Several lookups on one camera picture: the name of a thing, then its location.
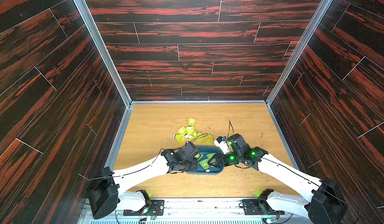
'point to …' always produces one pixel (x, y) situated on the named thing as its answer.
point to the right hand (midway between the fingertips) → (214, 159)
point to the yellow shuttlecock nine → (180, 137)
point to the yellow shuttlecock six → (209, 140)
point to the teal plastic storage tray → (205, 153)
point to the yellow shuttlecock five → (191, 121)
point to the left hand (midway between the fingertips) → (197, 167)
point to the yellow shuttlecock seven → (183, 130)
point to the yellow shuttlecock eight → (189, 130)
